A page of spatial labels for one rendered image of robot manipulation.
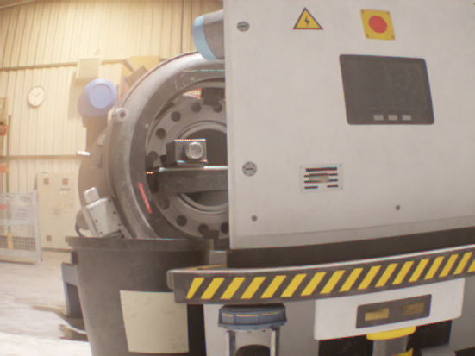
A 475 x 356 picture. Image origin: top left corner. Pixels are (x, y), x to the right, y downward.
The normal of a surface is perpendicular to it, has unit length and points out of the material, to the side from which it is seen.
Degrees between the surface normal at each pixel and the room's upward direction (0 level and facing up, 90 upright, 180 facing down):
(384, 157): 90
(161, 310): 93
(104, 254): 93
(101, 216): 90
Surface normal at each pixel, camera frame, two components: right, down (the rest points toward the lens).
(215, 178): 0.43, -0.10
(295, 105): -0.20, -0.08
